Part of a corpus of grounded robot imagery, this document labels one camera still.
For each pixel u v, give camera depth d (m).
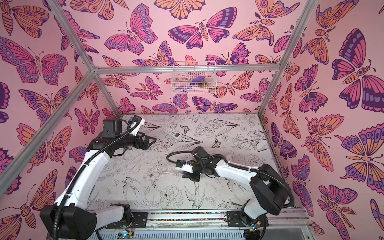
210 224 0.73
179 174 0.80
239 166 0.52
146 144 0.68
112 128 0.57
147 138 0.67
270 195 0.43
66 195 0.40
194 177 0.73
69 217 0.37
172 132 1.07
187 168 0.72
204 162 0.66
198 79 0.95
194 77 0.96
